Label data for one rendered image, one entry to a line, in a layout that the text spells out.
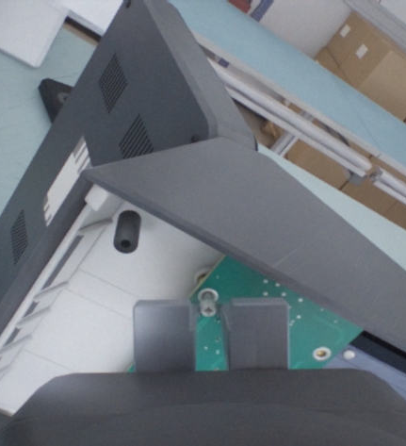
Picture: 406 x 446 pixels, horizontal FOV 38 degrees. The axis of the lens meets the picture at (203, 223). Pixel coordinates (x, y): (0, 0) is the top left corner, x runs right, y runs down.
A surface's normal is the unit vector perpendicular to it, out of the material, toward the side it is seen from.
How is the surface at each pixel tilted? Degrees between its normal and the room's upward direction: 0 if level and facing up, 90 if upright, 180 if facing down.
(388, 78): 90
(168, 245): 90
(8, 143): 0
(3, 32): 90
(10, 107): 0
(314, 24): 90
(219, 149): 0
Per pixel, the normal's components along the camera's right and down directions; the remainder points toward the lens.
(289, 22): 0.07, 0.58
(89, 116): -0.78, -0.25
